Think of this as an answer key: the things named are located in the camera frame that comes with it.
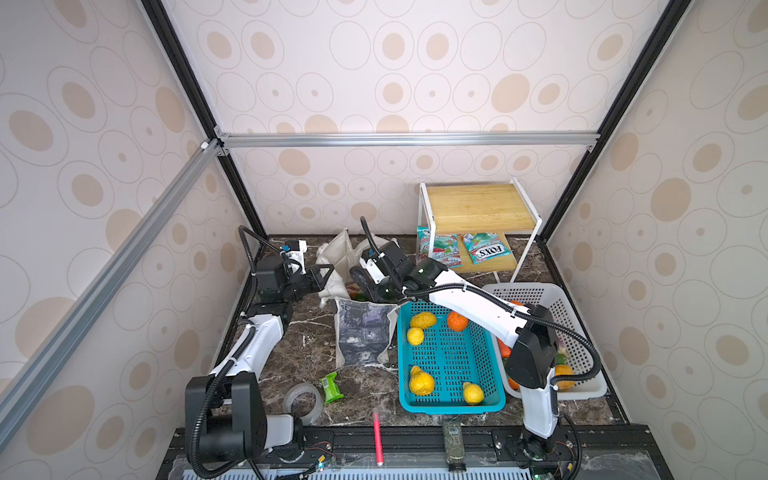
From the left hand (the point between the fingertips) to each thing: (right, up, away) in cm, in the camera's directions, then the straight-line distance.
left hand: (340, 263), depth 80 cm
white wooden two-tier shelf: (+44, +15, +3) cm, 47 cm away
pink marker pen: (+11, -44, -6) cm, 46 cm away
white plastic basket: (+65, -25, +4) cm, 69 cm away
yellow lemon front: (+35, -34, -3) cm, 49 cm away
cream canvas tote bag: (+6, -16, -5) cm, 18 cm away
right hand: (+8, -8, +1) cm, 11 cm away
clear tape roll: (-6, -38, -4) cm, 39 cm away
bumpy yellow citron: (+24, -18, +12) cm, 32 cm away
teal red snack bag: (+30, +5, +11) cm, 33 cm away
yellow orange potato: (+63, -30, +4) cm, 70 cm away
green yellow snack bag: (+4, -8, -1) cm, 9 cm away
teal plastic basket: (+31, -29, +7) cm, 43 cm away
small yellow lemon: (+21, -22, +9) cm, 32 cm away
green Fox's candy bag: (+43, +5, +12) cm, 45 cm away
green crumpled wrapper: (-3, -34, +1) cm, 34 cm away
